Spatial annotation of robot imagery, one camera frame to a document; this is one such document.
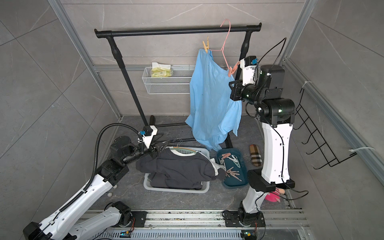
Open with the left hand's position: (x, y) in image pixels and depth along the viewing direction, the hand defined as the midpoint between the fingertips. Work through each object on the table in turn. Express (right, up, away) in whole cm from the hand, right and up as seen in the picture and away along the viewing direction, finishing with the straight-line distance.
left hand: (166, 135), depth 66 cm
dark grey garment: (-1, -18, +9) cm, 20 cm away
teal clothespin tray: (+35, -29, +21) cm, 50 cm away
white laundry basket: (+5, -11, +24) cm, 27 cm away
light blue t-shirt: (+24, +14, +9) cm, 29 cm away
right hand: (+28, +22, -7) cm, 36 cm away
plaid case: (+52, -17, +25) cm, 60 cm away
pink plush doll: (+40, -19, -18) cm, 48 cm away
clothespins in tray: (+34, -24, +22) cm, 47 cm away
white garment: (+25, -18, +13) cm, 34 cm away
